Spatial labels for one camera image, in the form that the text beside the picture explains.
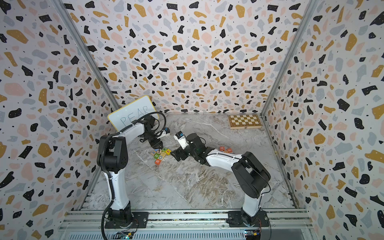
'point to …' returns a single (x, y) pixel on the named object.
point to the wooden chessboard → (244, 121)
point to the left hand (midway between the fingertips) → (160, 142)
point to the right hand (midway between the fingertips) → (176, 149)
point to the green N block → (164, 149)
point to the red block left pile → (157, 161)
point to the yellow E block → (168, 151)
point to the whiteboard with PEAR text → (131, 112)
